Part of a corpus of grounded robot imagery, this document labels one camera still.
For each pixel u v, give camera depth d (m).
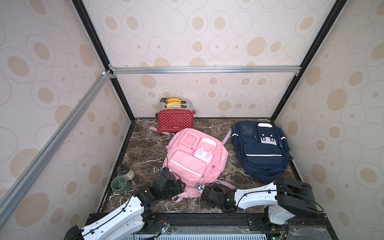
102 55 0.83
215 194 0.65
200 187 0.71
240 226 0.73
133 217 0.51
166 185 0.61
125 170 0.81
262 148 0.97
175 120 1.02
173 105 1.00
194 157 0.92
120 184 0.85
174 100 1.05
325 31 0.75
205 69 0.92
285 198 0.43
